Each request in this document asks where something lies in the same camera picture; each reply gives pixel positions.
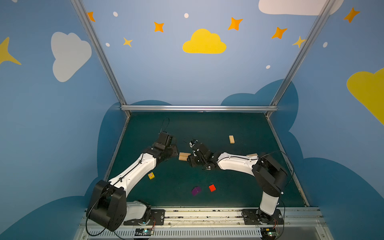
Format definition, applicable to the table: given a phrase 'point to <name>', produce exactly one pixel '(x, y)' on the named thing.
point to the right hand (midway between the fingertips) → (191, 157)
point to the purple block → (195, 190)
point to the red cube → (212, 188)
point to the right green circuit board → (269, 233)
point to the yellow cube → (151, 176)
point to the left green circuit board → (144, 232)
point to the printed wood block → (183, 153)
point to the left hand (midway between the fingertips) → (177, 149)
